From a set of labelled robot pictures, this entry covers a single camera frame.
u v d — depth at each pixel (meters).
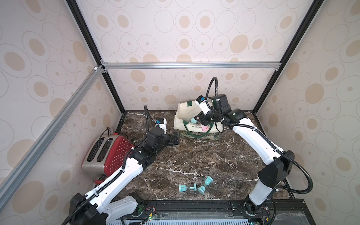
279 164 0.43
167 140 0.66
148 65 1.75
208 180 0.81
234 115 0.55
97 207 0.39
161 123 0.65
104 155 0.75
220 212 0.73
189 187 0.80
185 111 1.00
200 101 0.67
